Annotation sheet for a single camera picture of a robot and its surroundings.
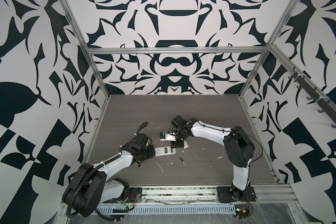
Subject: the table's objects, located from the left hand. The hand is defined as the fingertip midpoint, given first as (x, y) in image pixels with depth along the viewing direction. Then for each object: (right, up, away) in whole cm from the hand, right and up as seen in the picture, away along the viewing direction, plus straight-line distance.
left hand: (156, 150), depth 87 cm
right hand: (+10, +5, +2) cm, 11 cm away
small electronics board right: (+44, -27, -16) cm, 54 cm away
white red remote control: (+4, -1, +2) cm, 4 cm away
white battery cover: (+19, +2, +4) cm, 19 cm away
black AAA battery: (+15, -6, 0) cm, 16 cm away
